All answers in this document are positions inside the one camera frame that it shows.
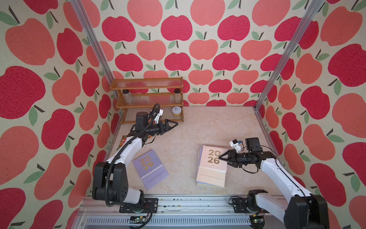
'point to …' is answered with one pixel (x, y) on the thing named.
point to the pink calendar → (212, 170)
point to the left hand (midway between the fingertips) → (175, 128)
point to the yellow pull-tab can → (177, 111)
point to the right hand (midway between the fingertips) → (222, 162)
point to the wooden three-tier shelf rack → (138, 95)
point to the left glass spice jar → (127, 96)
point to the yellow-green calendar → (208, 185)
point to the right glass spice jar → (177, 94)
